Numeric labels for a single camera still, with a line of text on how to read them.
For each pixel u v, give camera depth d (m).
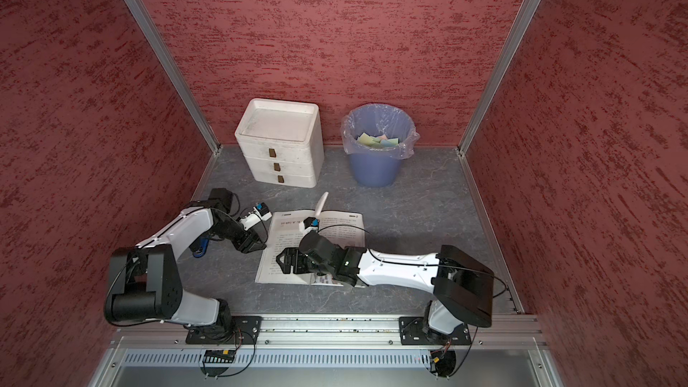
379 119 1.00
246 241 0.76
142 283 0.44
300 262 0.67
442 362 0.70
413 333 0.73
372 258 0.54
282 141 0.90
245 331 0.74
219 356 0.72
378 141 1.06
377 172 1.01
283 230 0.95
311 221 0.71
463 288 0.42
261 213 0.79
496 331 0.77
